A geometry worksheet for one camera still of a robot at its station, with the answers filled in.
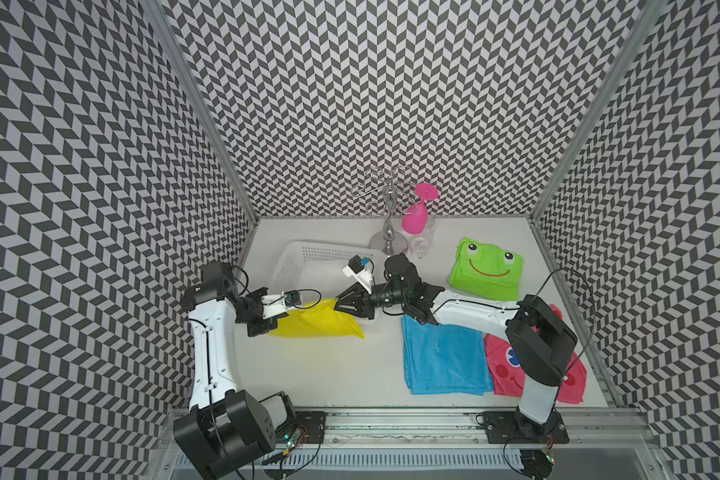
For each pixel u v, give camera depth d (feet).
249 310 2.03
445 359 2.69
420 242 3.42
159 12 2.33
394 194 2.92
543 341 1.54
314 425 2.42
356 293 2.30
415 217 3.18
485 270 3.40
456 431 2.47
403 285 2.14
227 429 1.33
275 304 2.05
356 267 2.20
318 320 2.46
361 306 2.21
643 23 2.24
